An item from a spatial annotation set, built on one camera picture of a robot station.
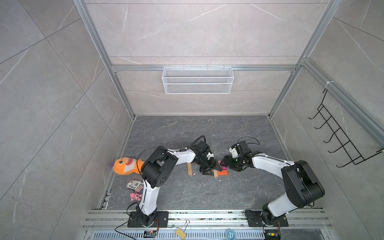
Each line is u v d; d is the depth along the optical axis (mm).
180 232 697
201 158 795
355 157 580
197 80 1006
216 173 880
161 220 732
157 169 513
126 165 837
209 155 887
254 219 726
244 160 685
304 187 457
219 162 893
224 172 886
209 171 880
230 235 699
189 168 903
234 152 857
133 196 782
